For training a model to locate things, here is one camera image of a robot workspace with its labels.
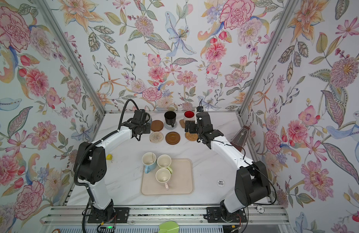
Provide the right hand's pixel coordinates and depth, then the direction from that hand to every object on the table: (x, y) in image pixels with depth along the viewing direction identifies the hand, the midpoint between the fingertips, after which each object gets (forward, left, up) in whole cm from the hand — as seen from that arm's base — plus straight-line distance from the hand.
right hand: (192, 120), depth 87 cm
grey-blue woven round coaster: (+9, +16, -18) cm, 26 cm away
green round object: (-52, +12, -21) cm, 57 cm away
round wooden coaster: (+14, +27, -22) cm, 37 cm away
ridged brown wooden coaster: (+1, +13, -20) cm, 24 cm away
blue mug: (-17, +27, -19) cm, 37 cm away
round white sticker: (-30, -17, -21) cm, 40 cm away
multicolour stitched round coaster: (+2, +25, -21) cm, 33 cm away
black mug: (+14, +15, -13) cm, 25 cm away
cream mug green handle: (-19, +17, -15) cm, 30 cm away
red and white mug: (+20, +1, -16) cm, 26 cm away
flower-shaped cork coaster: (+15, +6, -22) cm, 27 cm away
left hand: (+2, +28, -8) cm, 29 cm away
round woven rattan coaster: (+3, 0, -22) cm, 22 cm away
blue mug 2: (-6, +24, +5) cm, 25 cm away
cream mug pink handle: (-28, +16, -15) cm, 36 cm away
